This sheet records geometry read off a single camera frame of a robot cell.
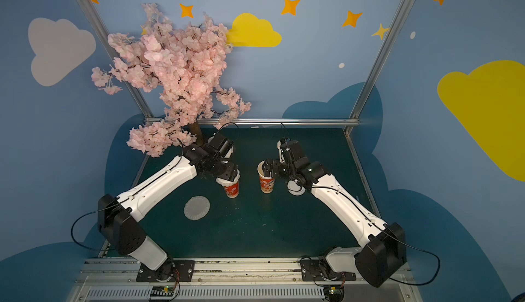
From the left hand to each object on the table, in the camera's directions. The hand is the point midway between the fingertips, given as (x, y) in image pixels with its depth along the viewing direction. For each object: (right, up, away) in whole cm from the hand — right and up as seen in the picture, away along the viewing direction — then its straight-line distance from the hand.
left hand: (229, 169), depth 82 cm
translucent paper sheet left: (-17, -19, +9) cm, 27 cm away
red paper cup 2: (+15, -6, +4) cm, 17 cm away
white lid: (0, -5, -3) cm, 6 cm away
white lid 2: (+30, -12, +19) cm, 37 cm away
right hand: (+19, +2, -2) cm, 19 cm away
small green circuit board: (-23, -44, -9) cm, 50 cm away
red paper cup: (0, -10, +6) cm, 12 cm away
